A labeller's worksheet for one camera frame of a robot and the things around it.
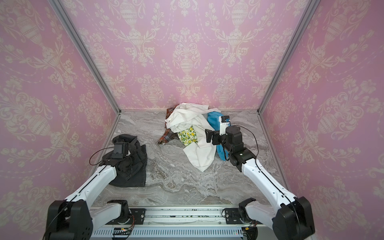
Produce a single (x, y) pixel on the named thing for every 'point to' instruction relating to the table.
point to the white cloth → (183, 115)
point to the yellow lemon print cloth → (188, 136)
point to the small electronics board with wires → (121, 231)
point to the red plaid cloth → (168, 135)
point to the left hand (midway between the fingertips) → (138, 156)
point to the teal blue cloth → (213, 118)
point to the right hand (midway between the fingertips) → (214, 128)
